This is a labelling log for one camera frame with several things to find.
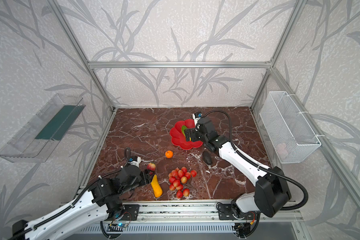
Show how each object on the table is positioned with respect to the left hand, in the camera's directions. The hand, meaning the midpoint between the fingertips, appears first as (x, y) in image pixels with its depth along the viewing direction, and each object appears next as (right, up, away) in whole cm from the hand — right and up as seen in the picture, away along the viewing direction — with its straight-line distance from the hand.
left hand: (154, 171), depth 77 cm
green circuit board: (-16, -25, -6) cm, 31 cm away
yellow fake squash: (+1, -10, 0) cm, 10 cm away
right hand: (+20, +24, +6) cm, 32 cm away
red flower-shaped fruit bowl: (+11, +14, +25) cm, 31 cm away
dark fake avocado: (+29, +4, +13) cm, 32 cm away
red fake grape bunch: (+12, -5, +3) cm, 13 cm away
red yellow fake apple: (-4, 0, +8) cm, 9 cm away
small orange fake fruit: (+6, +6, +14) cm, 16 cm away
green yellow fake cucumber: (+14, +21, +25) cm, 36 cm away
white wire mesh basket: (+61, +20, -17) cm, 66 cm away
